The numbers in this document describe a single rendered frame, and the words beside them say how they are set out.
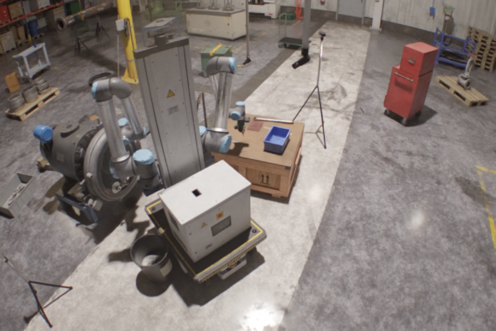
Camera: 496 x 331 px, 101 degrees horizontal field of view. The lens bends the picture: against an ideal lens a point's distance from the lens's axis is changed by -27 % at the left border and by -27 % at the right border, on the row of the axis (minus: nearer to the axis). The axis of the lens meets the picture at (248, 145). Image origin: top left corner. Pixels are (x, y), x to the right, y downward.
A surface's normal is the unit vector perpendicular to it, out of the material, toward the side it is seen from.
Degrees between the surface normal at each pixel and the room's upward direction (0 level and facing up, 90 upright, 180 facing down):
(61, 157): 62
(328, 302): 0
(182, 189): 0
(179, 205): 0
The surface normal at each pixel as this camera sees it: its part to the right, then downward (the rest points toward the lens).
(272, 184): -0.32, 0.57
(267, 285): -0.02, -0.80
